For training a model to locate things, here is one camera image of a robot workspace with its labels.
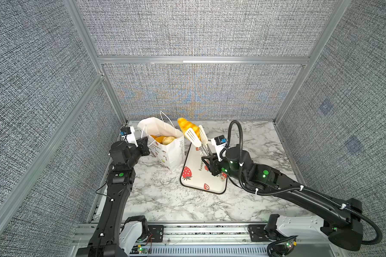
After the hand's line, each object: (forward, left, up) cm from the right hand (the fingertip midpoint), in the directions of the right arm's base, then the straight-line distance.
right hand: (205, 154), depth 66 cm
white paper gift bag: (+8, +16, -14) cm, 23 cm away
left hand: (+11, +25, -2) cm, 28 cm away
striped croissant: (+21, +25, -17) cm, 37 cm away
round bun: (+14, +18, -10) cm, 25 cm away
